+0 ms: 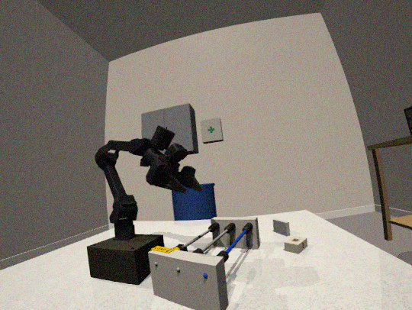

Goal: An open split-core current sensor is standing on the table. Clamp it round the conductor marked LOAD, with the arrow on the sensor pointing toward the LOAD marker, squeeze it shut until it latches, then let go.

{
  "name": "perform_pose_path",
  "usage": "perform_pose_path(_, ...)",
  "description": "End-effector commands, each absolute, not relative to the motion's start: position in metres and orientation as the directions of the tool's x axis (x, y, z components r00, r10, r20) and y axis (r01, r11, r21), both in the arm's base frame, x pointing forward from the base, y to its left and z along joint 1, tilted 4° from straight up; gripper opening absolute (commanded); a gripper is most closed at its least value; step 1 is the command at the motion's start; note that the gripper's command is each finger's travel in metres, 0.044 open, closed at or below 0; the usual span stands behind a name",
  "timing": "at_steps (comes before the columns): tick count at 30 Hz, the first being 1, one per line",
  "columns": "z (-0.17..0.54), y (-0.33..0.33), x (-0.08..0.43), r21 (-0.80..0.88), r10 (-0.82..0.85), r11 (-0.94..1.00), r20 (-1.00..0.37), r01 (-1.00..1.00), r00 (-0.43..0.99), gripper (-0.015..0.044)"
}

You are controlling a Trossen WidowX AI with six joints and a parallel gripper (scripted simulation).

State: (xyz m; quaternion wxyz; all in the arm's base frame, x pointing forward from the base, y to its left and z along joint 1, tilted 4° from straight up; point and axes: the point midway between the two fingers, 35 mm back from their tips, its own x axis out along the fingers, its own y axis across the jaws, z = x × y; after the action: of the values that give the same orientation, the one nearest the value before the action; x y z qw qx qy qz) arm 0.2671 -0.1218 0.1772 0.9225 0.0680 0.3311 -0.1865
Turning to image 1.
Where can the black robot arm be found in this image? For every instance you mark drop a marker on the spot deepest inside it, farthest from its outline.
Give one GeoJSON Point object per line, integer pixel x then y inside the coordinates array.
{"type": "Point", "coordinates": [124, 205]}

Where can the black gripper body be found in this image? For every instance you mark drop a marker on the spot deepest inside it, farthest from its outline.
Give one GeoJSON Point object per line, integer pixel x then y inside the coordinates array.
{"type": "Point", "coordinates": [157, 166]}

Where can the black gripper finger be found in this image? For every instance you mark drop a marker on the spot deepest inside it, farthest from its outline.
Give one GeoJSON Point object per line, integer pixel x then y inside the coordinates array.
{"type": "Point", "coordinates": [166, 180]}
{"type": "Point", "coordinates": [191, 182]}

